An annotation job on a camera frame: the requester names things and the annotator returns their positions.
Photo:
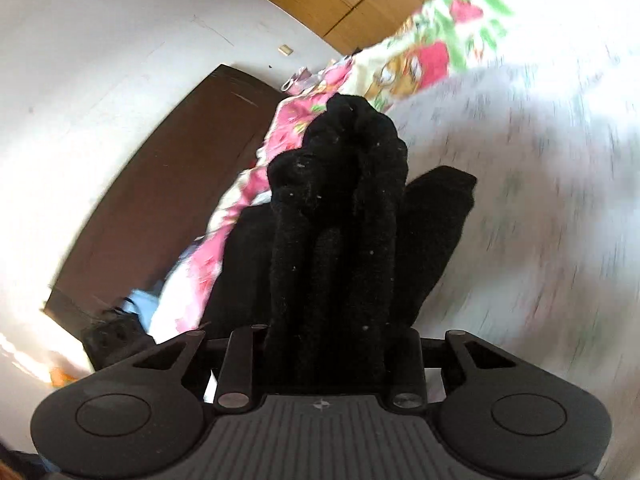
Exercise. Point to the small crumpled cloth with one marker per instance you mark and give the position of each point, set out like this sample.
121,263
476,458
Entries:
296,79

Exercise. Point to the dark brown wooden headboard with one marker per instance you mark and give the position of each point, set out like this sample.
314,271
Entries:
165,175

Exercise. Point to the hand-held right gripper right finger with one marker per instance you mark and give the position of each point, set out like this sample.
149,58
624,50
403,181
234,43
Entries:
407,365

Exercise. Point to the dark bulky object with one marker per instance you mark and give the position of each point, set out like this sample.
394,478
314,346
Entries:
115,345

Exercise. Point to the light blue cloth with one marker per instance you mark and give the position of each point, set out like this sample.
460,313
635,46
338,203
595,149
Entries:
147,307

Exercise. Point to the orange object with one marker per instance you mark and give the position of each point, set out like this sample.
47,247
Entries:
62,376

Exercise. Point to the floral printed blanket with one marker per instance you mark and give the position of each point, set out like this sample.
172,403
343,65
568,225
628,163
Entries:
525,160

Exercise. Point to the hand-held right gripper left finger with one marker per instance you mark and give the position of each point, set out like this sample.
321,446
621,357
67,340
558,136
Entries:
240,360

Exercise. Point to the black pants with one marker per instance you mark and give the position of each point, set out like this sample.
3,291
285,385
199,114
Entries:
340,220

